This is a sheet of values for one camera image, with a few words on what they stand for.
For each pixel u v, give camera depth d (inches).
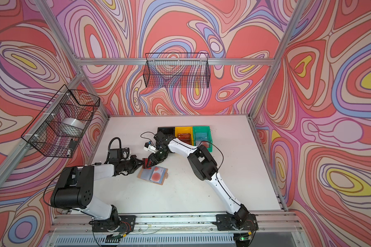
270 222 29.7
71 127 27.7
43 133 26.2
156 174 35.1
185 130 40.7
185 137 41.2
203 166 25.0
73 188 18.3
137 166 33.4
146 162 36.4
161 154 33.7
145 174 35.1
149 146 34.8
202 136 41.2
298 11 27.7
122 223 28.8
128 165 32.0
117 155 30.1
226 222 28.8
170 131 37.4
